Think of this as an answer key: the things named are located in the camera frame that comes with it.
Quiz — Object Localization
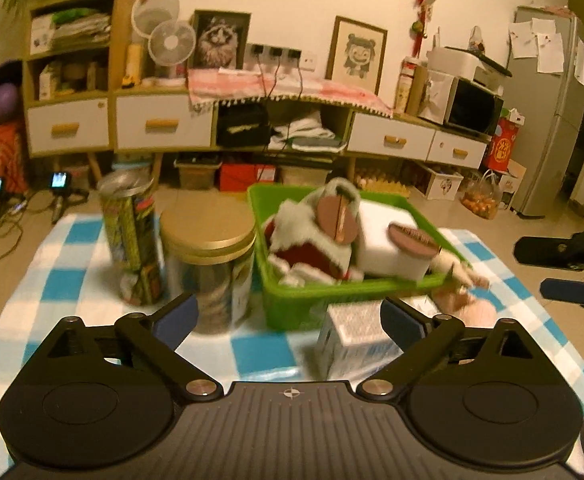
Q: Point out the silver refrigerator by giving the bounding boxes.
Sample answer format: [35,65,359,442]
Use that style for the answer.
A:
[503,6,584,218]

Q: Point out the wooden shelf unit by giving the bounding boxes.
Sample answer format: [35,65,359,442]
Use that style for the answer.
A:
[23,0,134,106]

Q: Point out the blue white checkered tablecloth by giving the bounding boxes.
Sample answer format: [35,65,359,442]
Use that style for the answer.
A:
[0,214,584,476]

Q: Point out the white desk fan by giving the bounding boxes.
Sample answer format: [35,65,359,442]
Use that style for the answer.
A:
[132,0,196,88]

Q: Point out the grey plush toy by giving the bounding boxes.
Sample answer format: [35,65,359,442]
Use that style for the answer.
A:
[304,177,360,214]

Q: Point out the white storage box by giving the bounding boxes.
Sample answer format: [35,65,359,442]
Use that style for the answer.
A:
[413,162,463,202]

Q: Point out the red gift bag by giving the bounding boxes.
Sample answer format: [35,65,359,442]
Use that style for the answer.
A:
[482,117,520,172]

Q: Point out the green plastic basket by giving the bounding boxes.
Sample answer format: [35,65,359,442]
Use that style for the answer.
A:
[246,183,452,330]

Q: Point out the pink lace cloth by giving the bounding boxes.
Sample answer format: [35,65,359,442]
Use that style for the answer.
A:
[187,68,393,117]

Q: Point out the purple ball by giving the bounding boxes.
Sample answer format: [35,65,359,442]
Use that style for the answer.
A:
[0,82,21,124]

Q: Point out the framed cat picture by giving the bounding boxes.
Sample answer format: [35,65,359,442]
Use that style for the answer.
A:
[190,10,252,70]

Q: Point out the tall green drink can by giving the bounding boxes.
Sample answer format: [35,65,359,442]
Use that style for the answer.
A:
[97,169,163,306]

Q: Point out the wooden tv cabinet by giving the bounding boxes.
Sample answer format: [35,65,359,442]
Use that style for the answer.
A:
[24,88,490,168]

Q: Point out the white foam sponge block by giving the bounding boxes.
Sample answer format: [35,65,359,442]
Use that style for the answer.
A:
[355,200,437,282]

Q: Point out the clear jar gold lid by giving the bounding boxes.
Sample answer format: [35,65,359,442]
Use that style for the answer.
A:
[159,195,256,335]

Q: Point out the framed cartoon girl picture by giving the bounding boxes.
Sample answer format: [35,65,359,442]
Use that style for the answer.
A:
[325,15,388,94]

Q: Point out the red white santa plush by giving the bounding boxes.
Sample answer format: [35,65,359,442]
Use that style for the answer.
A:
[264,200,355,283]

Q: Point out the bag of oranges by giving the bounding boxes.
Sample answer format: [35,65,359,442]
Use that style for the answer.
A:
[461,170,502,220]

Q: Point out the white blue milk carton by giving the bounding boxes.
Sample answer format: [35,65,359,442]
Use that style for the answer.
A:
[314,294,440,380]

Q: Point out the pink plush toy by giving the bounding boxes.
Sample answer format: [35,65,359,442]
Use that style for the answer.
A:
[429,262,498,328]

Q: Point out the brown round powder puff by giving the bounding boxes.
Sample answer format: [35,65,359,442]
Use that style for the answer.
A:
[315,195,358,245]

